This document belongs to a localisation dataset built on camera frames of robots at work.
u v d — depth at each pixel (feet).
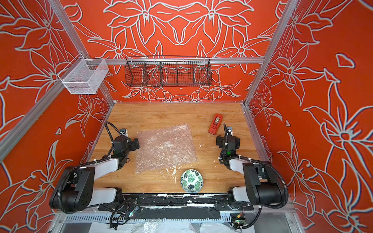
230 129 2.54
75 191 1.40
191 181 2.60
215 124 3.30
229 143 2.25
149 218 2.29
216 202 2.39
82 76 2.96
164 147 3.04
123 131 2.61
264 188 1.38
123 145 2.38
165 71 3.30
